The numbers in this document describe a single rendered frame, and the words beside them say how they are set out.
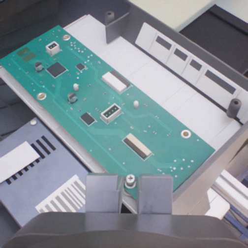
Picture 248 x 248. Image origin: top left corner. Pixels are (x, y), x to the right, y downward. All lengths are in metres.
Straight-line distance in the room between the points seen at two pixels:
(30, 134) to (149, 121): 0.08
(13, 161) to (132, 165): 0.07
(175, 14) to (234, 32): 0.10
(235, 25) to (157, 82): 0.32
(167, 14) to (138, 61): 0.23
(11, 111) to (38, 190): 0.10
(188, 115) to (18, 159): 0.11
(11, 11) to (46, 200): 0.17
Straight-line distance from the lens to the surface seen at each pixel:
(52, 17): 0.33
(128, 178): 0.19
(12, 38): 0.32
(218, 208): 0.72
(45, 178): 0.21
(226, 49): 0.52
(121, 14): 0.28
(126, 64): 0.25
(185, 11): 0.52
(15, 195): 0.21
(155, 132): 0.21
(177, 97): 0.24
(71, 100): 0.22
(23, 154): 0.21
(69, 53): 0.25
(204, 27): 0.55
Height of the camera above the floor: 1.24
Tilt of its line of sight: 24 degrees down
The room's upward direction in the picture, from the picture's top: 131 degrees clockwise
